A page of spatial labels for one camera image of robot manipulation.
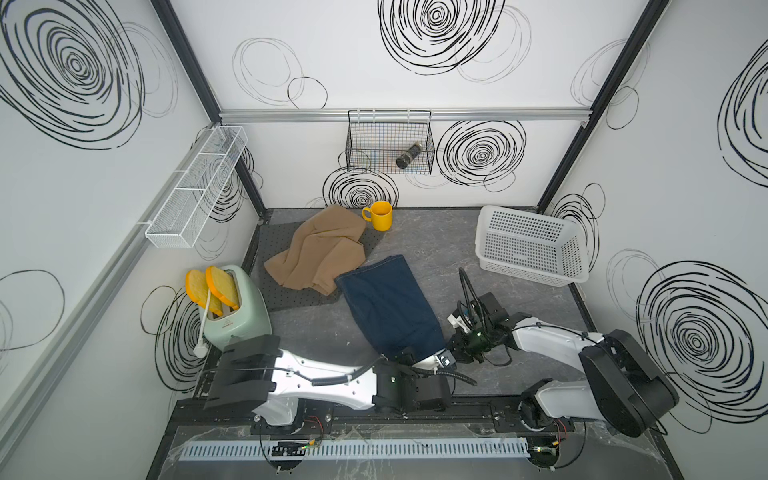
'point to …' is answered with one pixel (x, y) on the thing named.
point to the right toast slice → (223, 286)
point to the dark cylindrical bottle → (404, 160)
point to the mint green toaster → (252, 317)
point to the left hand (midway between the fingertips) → (421, 371)
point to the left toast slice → (197, 288)
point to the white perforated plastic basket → (544, 249)
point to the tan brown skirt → (326, 247)
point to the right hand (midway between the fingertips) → (442, 359)
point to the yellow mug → (381, 215)
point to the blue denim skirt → (390, 307)
